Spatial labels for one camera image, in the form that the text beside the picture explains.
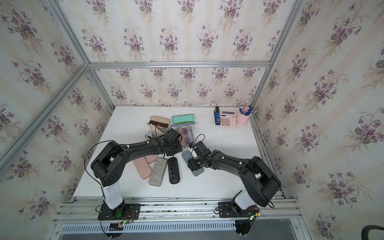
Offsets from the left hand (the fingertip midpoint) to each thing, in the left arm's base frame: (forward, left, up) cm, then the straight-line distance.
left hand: (182, 149), depth 94 cm
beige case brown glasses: (+25, +16, 0) cm, 29 cm away
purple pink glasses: (+9, -3, +2) cm, 10 cm away
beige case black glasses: (-14, +5, +1) cm, 15 cm away
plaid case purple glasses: (+16, +2, 0) cm, 16 cm away
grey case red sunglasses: (-14, +13, 0) cm, 20 cm away
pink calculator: (+26, -34, 0) cm, 43 cm away
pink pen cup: (+23, -44, +2) cm, 49 cm away
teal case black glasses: (-5, -3, +1) cm, 6 cm away
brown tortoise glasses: (+22, +19, 0) cm, 29 cm away
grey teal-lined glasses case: (+24, 0, +1) cm, 24 cm away
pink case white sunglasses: (+14, +20, 0) cm, 24 cm away
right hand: (-9, -8, -1) cm, 12 cm away
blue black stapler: (+30, -26, -1) cm, 39 cm away
